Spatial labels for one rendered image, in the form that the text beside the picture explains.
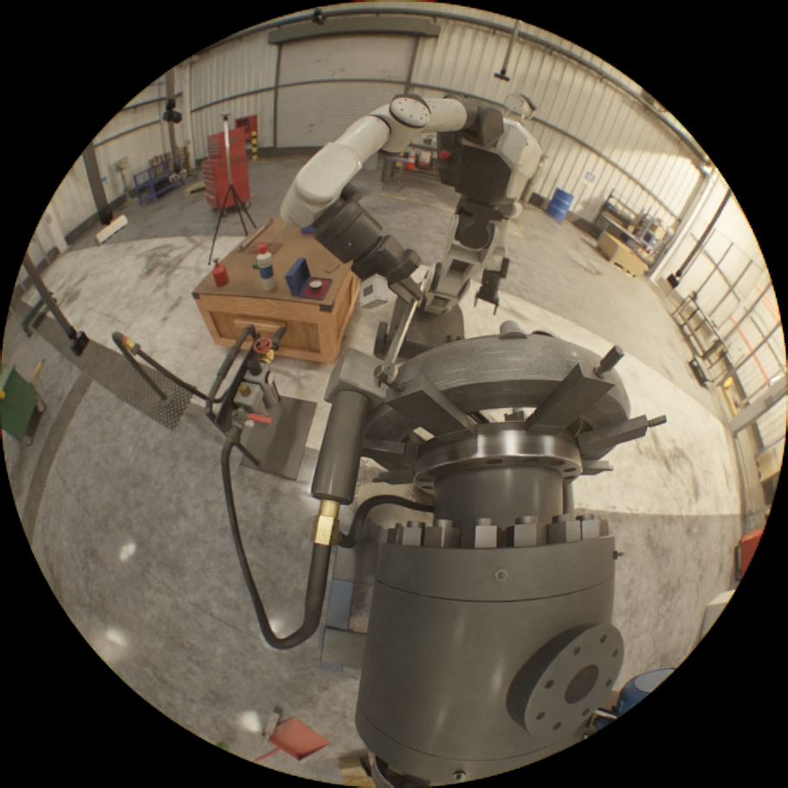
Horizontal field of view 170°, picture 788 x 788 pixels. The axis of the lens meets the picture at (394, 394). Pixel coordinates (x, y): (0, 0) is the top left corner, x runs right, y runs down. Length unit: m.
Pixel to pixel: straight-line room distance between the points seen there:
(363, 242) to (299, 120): 9.57
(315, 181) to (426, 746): 0.87
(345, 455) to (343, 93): 9.26
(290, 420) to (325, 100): 9.11
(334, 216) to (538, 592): 0.61
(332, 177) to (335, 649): 1.19
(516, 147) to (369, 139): 0.48
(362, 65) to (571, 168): 6.49
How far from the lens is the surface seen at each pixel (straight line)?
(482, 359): 0.44
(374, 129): 0.53
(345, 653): 1.05
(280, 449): 1.33
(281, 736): 1.72
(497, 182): 0.90
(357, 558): 0.96
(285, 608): 1.30
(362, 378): 0.49
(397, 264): 0.42
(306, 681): 1.44
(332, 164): 0.42
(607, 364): 0.43
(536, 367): 0.44
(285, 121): 10.20
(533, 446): 0.54
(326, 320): 1.25
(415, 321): 1.60
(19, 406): 3.07
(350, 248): 0.41
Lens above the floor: 1.22
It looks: 57 degrees down
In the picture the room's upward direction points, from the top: 16 degrees clockwise
